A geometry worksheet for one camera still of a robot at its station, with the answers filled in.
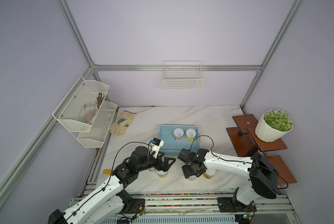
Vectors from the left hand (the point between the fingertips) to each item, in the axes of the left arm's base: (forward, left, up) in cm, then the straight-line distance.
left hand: (168, 158), depth 73 cm
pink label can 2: (-6, -14, -13) cm, 20 cm away
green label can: (-8, +7, +5) cm, 12 cm away
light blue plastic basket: (+18, -17, -18) cm, 31 cm away
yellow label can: (+23, -15, -12) cm, 30 cm away
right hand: (-3, -14, -15) cm, 21 cm away
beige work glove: (+36, +37, -16) cm, 55 cm away
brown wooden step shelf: (+23, -57, -21) cm, 65 cm away
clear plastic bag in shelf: (+22, +46, +12) cm, 52 cm away
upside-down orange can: (-4, -23, -11) cm, 26 cm away
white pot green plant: (+9, -50, +17) cm, 54 cm away
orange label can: (-4, +4, -13) cm, 14 cm away
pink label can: (+23, -7, -12) cm, 27 cm away
